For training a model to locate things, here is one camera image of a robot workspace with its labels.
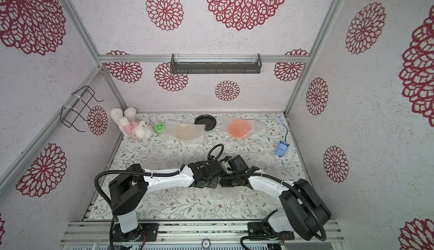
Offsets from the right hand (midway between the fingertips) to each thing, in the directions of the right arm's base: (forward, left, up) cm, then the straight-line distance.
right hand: (218, 180), depth 86 cm
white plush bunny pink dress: (+28, +53, +11) cm, 61 cm away
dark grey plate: (+44, +8, -3) cm, 45 cm away
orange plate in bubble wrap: (+36, -12, -1) cm, 38 cm away
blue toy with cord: (+18, -35, +3) cm, 40 cm away
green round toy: (+33, +38, +3) cm, 50 cm away
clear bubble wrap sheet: (-7, -2, 0) cm, 7 cm away
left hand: (0, +3, 0) cm, 3 cm away
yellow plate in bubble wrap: (+31, +24, 0) cm, 39 cm away
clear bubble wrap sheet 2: (-9, +12, -3) cm, 15 cm away
